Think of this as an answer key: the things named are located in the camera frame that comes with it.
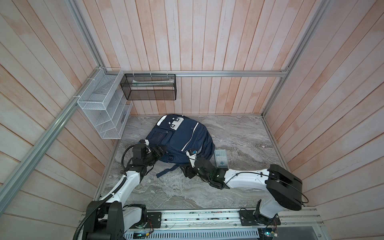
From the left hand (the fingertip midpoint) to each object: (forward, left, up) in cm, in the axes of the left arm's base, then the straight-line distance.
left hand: (164, 151), depth 86 cm
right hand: (-7, -11, -1) cm, 13 cm away
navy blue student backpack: (+11, -6, +2) cm, 13 cm away
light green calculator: (+1, -36, -11) cm, 37 cm away
